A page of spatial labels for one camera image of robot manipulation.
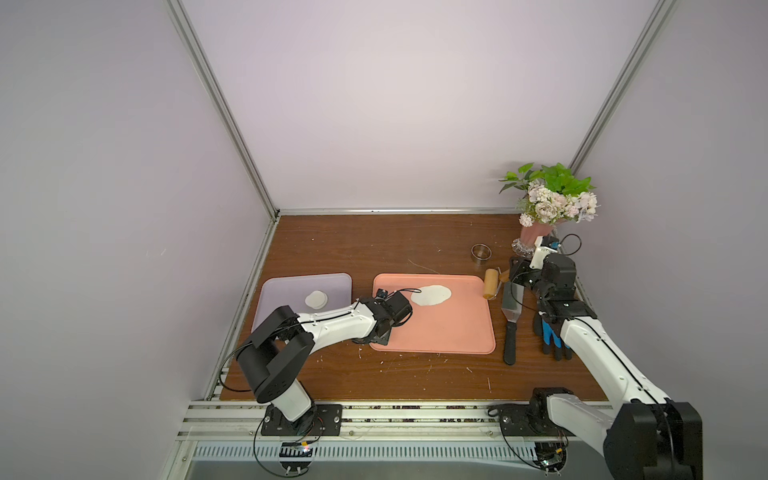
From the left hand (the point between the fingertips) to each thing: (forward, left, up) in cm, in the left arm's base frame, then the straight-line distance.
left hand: (377, 333), depth 88 cm
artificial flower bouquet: (+30, -51, +29) cm, 66 cm away
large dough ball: (+11, +21, 0) cm, 23 cm away
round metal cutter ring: (+30, -36, +2) cm, 47 cm away
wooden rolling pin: (+14, -35, +8) cm, 39 cm away
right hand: (+15, -41, +21) cm, 48 cm away
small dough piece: (+13, -17, +1) cm, 21 cm away
